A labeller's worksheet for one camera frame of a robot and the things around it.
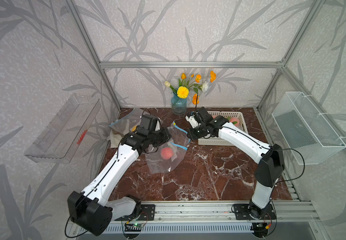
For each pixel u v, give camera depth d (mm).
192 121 753
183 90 921
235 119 1050
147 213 728
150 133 568
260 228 754
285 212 753
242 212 715
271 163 456
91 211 369
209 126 600
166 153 852
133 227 721
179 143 737
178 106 1096
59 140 665
